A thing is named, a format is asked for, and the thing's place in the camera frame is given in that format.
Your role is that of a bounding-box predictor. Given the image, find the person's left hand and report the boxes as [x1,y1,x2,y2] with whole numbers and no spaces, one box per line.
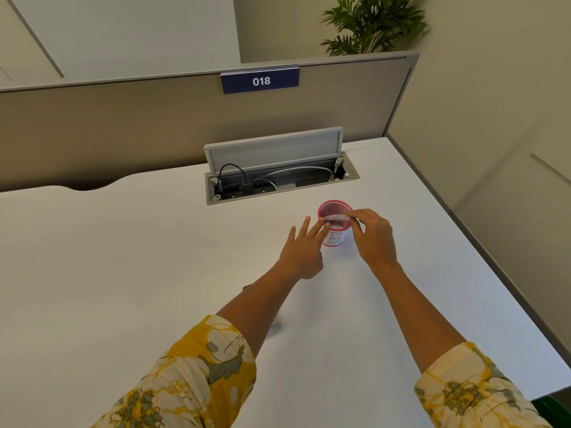
[274,215,332,281]

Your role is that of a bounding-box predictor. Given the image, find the person's right hand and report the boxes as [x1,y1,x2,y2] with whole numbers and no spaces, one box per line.
[343,208,399,270]

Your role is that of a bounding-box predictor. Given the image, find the white paper cup red rim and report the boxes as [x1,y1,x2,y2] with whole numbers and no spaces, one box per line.
[317,199,356,248]

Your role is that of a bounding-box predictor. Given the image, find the person's left forearm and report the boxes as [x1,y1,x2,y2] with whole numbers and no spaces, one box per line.
[217,260,304,360]

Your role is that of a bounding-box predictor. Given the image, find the person's right forearm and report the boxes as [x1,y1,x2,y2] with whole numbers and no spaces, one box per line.
[370,262,467,375]

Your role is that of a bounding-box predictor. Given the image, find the yellow floral left sleeve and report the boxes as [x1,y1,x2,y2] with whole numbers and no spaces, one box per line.
[91,314,258,428]

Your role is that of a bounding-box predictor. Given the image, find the yellow floral sleeve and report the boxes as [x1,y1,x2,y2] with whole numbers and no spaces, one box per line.
[91,314,258,428]
[413,341,554,428]

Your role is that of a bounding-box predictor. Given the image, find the yellow floral right sleeve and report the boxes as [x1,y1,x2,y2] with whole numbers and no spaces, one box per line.
[413,341,554,428]

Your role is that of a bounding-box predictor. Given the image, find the blue number sign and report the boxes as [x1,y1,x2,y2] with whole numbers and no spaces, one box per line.
[219,66,301,95]

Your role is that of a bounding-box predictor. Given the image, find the wide beige partition panel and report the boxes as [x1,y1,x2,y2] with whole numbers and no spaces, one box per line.
[0,51,420,193]

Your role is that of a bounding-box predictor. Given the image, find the green potted plant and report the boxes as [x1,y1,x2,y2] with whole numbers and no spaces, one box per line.
[320,0,429,57]

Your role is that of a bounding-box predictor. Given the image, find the green object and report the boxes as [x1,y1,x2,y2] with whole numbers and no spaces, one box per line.
[531,395,571,428]

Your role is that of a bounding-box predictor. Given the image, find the white cabinets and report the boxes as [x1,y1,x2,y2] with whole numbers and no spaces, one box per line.
[0,0,65,90]

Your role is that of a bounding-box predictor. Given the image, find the desk cable tray with lid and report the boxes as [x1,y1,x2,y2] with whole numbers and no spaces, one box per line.
[205,152,360,206]

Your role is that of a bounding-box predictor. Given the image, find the white cable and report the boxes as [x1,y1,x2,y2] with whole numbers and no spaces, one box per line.
[254,156,345,192]

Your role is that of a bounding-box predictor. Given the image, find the grey cable box lid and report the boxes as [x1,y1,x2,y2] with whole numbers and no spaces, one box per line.
[203,126,344,177]

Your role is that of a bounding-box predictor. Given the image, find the black cable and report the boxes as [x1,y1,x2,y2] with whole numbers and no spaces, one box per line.
[216,163,249,192]

